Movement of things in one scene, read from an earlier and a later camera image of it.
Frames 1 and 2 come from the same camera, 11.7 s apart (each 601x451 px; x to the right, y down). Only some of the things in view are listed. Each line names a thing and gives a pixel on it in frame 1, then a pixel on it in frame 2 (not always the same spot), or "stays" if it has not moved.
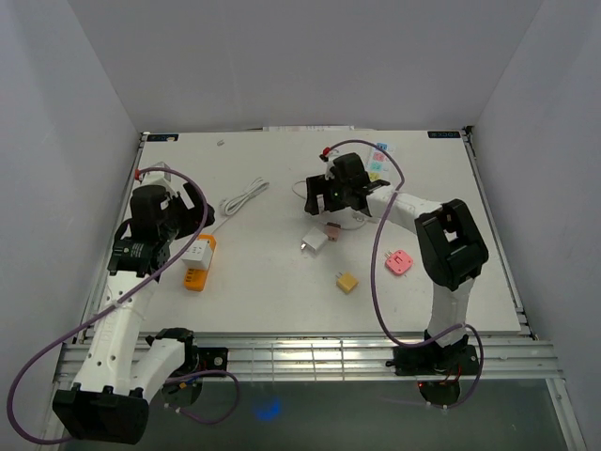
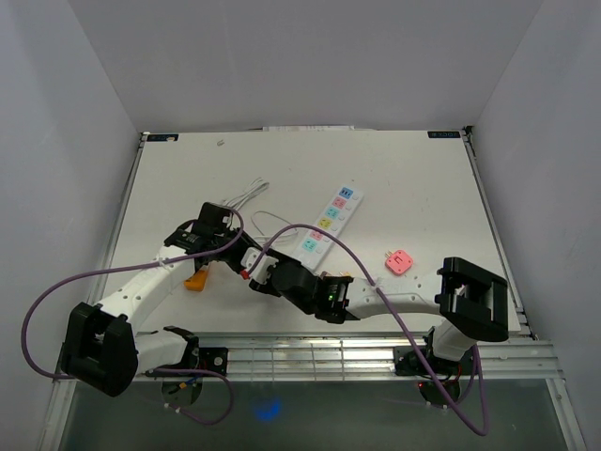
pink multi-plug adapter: (398, 261) stays
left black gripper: (192, 216) to (247, 241)
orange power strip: (194, 279) stays
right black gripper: (319, 186) to (268, 287)
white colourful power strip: (378, 165) to (313, 246)
